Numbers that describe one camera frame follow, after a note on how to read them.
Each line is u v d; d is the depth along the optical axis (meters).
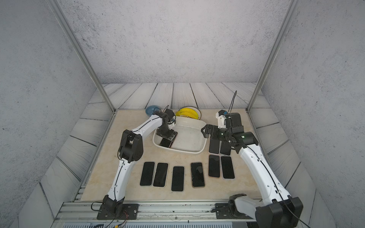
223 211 0.73
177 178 0.87
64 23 0.75
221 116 0.67
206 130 0.66
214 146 0.97
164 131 0.89
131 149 0.63
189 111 1.13
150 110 1.18
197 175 0.86
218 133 0.66
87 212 0.75
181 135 1.05
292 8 0.70
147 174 0.85
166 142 0.99
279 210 0.36
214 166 0.89
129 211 0.73
